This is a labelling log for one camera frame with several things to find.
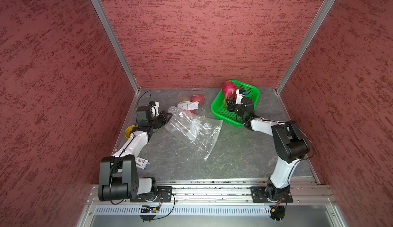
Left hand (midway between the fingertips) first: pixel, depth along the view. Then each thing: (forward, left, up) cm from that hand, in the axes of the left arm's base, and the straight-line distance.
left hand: (172, 116), depth 87 cm
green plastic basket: (+17, -30, -13) cm, 37 cm away
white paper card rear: (+13, -8, -6) cm, 17 cm away
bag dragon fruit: (+21, -14, -8) cm, 27 cm away
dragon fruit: (+17, -34, +7) cm, 38 cm away
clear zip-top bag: (+28, -4, -12) cm, 30 cm away
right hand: (+14, -33, -2) cm, 36 cm away
